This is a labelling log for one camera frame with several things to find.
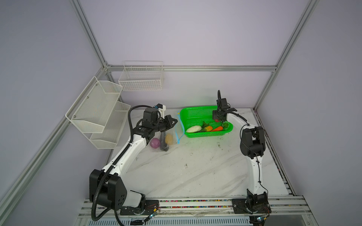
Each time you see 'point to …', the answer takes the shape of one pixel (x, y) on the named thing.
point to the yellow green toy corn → (208, 128)
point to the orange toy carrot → (219, 128)
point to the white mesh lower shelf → (108, 139)
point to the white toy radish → (194, 129)
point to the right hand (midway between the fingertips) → (218, 113)
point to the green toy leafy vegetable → (204, 125)
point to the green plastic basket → (198, 121)
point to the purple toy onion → (154, 143)
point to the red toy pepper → (217, 120)
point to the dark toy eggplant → (163, 146)
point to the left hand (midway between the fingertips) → (177, 121)
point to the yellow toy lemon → (168, 139)
